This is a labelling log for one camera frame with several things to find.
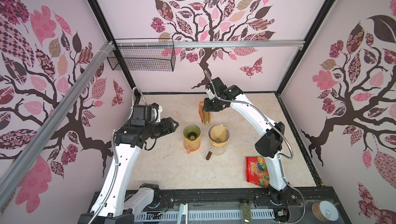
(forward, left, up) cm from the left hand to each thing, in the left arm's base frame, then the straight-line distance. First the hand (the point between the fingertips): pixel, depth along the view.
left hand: (173, 129), depth 70 cm
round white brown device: (-30, -67, -18) cm, 76 cm away
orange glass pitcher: (+2, -7, -24) cm, 25 cm away
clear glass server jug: (0, -22, -25) cm, 33 cm away
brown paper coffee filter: (+4, -22, -9) cm, 24 cm away
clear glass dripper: (+1, -21, -13) cm, 25 cm away
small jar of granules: (-31, -33, -21) cm, 50 cm away
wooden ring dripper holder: (-1, -22, -15) cm, 26 cm away
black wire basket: (+49, +24, +8) cm, 55 cm away
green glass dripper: (+7, -8, -15) cm, 19 cm away
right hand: (+18, -15, -4) cm, 24 cm away
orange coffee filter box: (+23, -16, -21) cm, 35 cm away
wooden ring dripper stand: (+2, -10, -17) cm, 20 cm away
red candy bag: (-13, -43, -22) cm, 49 cm away
